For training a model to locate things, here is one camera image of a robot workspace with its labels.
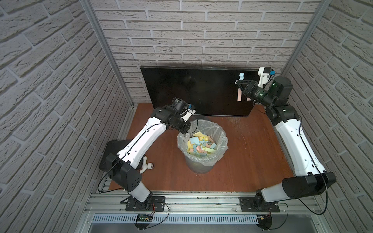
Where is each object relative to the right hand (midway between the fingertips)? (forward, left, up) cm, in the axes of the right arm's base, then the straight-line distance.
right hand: (239, 81), depth 66 cm
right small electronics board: (-51, -9, -45) cm, 69 cm away
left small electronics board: (-46, +51, -48) cm, 83 cm away
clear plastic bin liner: (-9, +15, -23) cm, 29 cm away
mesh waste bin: (-25, +21, -41) cm, 52 cm away
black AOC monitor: (+22, +8, -24) cm, 33 cm away
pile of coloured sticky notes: (-15, +19, -32) cm, 40 cm away
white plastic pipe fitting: (-21, +49, -42) cm, 68 cm away
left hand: (-6, +27, -22) cm, 35 cm away
